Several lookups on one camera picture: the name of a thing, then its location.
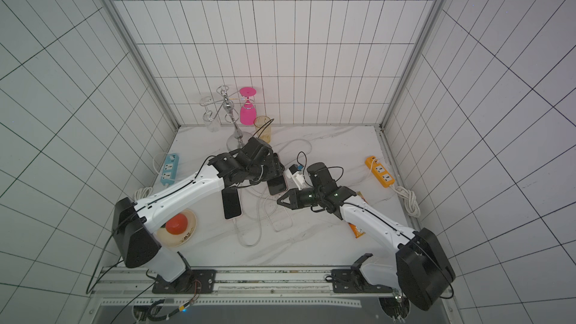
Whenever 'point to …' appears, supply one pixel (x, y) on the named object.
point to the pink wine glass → (248, 112)
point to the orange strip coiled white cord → (410, 202)
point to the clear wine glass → (208, 117)
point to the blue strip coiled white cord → (142, 193)
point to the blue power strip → (168, 175)
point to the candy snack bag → (357, 232)
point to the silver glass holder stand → (238, 139)
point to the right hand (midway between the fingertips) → (273, 204)
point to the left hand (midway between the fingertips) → (273, 176)
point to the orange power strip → (379, 171)
